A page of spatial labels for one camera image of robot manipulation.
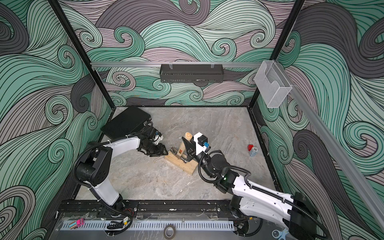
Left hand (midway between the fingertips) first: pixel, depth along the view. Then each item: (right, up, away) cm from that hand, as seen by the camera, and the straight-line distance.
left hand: (164, 152), depth 91 cm
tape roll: (+9, -31, -25) cm, 41 cm away
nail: (-4, -4, -1) cm, 5 cm away
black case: (-32, +18, +19) cm, 42 cm away
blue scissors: (+57, -31, -25) cm, 70 cm away
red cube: (+55, +3, +4) cm, 55 cm away
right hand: (+13, +13, -26) cm, 32 cm away
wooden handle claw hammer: (+12, +5, -17) cm, 21 cm away
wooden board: (+16, -7, -7) cm, 18 cm away
